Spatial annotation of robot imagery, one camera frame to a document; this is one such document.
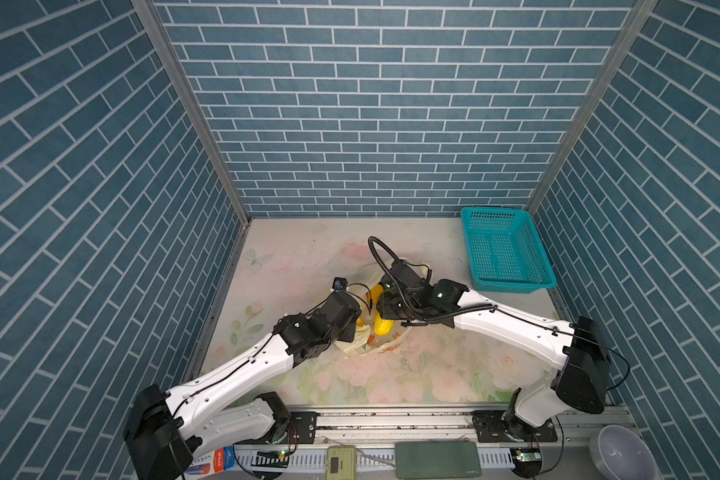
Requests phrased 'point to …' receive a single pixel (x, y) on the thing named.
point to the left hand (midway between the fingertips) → (350, 319)
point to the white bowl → (618, 454)
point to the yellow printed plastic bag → (373, 333)
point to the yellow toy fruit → (380, 325)
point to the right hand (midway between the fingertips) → (376, 304)
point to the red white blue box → (215, 461)
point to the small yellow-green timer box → (341, 462)
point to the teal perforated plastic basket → (504, 251)
